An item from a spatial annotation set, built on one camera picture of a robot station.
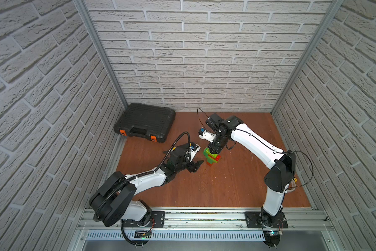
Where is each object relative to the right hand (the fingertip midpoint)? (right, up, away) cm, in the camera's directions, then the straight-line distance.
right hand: (217, 148), depth 82 cm
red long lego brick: (0, -5, 0) cm, 5 cm away
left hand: (-9, -4, +3) cm, 10 cm away
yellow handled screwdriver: (+45, -19, +4) cm, 49 cm away
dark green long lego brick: (-3, -7, +2) cm, 8 cm away
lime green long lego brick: (-5, -1, -2) cm, 6 cm away
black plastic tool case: (-45, +15, +22) cm, 52 cm away
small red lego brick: (-3, -11, +10) cm, 15 cm away
